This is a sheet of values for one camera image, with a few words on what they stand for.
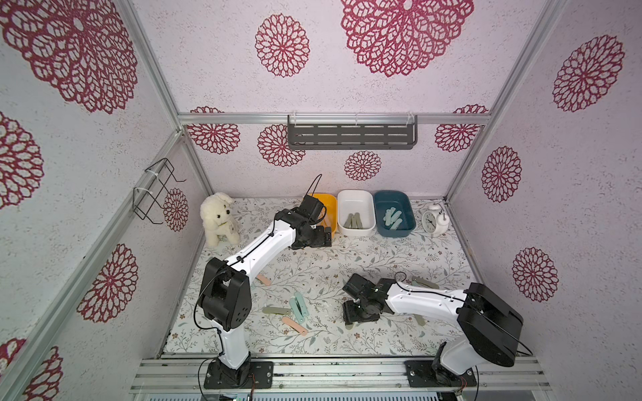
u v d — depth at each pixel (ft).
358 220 3.69
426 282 3.04
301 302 2.88
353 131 3.05
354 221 3.61
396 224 3.60
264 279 3.09
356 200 4.08
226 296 1.54
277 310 2.83
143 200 2.39
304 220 2.08
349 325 2.72
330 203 3.78
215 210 2.98
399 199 3.83
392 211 3.73
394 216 3.71
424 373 2.40
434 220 3.30
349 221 3.66
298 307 2.86
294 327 2.73
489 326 1.49
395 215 3.71
